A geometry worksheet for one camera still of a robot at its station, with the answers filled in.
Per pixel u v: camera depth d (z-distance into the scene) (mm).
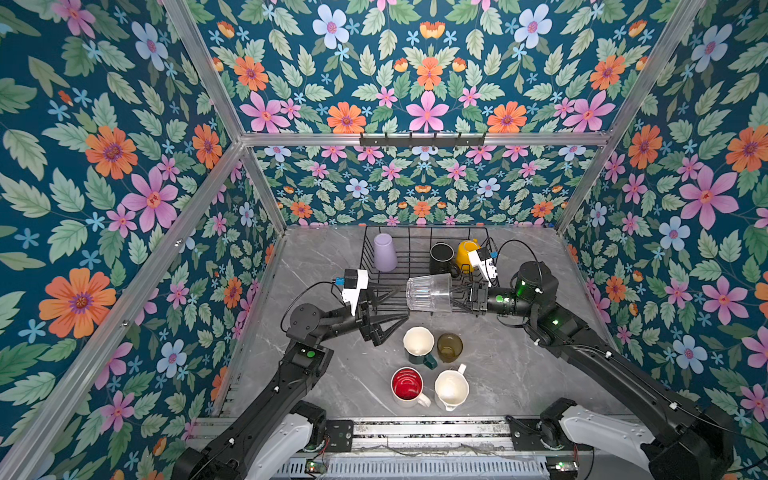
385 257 987
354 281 556
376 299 673
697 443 376
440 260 953
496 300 591
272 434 562
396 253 1039
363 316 590
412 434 750
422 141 913
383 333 586
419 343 865
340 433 737
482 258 633
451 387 784
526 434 733
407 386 798
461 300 613
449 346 870
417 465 703
